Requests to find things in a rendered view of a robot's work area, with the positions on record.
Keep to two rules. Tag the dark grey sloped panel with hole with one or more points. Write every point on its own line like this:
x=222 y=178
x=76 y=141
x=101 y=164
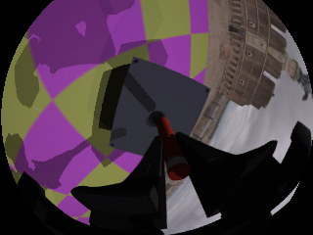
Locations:
x=150 y=92

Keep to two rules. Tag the red cylindrical peg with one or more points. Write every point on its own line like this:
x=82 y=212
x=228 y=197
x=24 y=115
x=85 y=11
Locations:
x=175 y=162

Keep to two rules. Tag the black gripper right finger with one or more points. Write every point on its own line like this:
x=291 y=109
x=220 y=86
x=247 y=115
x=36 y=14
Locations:
x=216 y=174

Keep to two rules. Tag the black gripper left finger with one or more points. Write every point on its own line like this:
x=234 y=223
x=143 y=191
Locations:
x=142 y=192

